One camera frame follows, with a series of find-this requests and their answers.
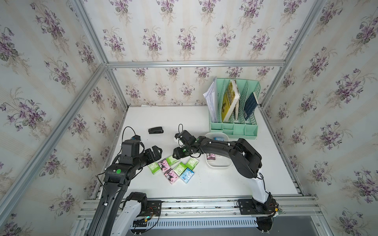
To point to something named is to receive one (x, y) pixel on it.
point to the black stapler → (156, 130)
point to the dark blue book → (250, 105)
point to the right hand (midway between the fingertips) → (176, 155)
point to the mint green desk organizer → (242, 122)
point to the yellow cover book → (230, 98)
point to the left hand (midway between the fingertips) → (157, 153)
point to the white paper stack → (210, 96)
